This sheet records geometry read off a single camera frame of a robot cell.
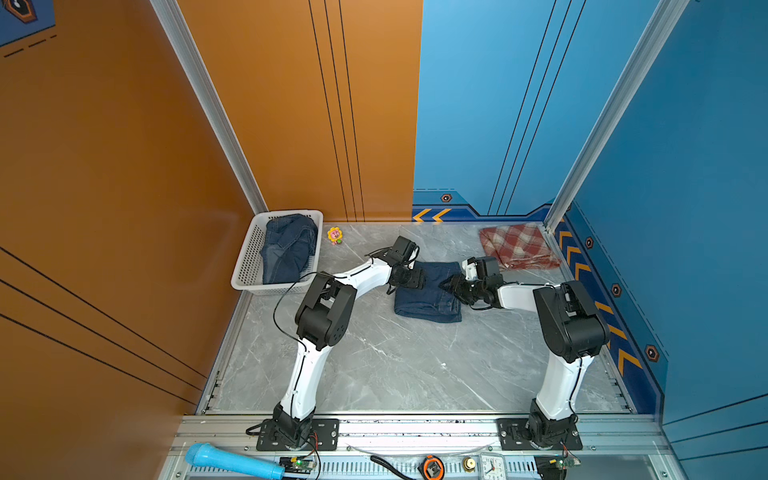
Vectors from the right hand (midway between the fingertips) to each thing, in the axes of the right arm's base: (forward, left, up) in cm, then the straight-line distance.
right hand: (441, 288), depth 99 cm
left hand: (+4, +7, +1) cm, 8 cm away
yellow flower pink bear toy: (+22, +38, +3) cm, 44 cm away
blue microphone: (-46, +60, +2) cm, 76 cm away
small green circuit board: (-48, +38, -3) cm, 61 cm away
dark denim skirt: (+17, +54, +4) cm, 57 cm away
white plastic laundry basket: (+4, +65, +5) cm, 65 cm away
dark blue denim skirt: (-6, +4, +1) cm, 7 cm away
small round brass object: (-48, -1, +1) cm, 48 cm away
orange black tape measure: (-49, +7, +1) cm, 49 cm away
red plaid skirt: (+17, -30, +1) cm, 35 cm away
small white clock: (-48, -7, -1) cm, 49 cm away
